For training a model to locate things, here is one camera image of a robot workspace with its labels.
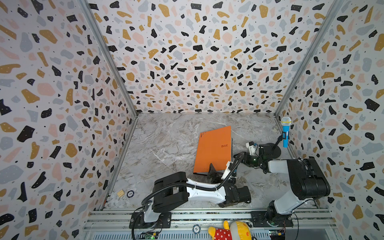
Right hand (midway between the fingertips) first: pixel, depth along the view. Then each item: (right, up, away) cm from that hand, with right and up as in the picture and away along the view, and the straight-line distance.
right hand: (236, 155), depth 93 cm
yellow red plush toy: (-6, -28, -28) cm, 40 cm away
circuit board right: (+14, -34, -22) cm, 43 cm away
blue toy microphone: (+24, +20, -12) cm, 34 cm away
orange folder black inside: (-13, +5, -1) cm, 14 cm away
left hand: (-11, -4, -14) cm, 19 cm away
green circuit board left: (-46, -35, -23) cm, 62 cm away
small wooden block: (-66, -19, -12) cm, 69 cm away
